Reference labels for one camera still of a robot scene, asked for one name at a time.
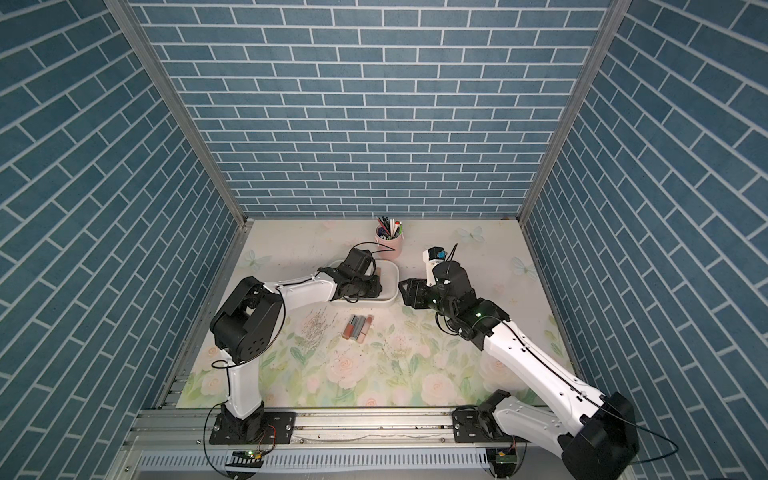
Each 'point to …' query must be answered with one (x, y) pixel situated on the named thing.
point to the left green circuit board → (245, 458)
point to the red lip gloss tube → (348, 331)
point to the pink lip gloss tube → (365, 328)
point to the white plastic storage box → (387, 273)
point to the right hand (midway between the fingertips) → (411, 285)
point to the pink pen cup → (388, 249)
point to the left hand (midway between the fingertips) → (387, 290)
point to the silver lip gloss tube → (359, 322)
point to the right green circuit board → (501, 457)
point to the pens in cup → (389, 229)
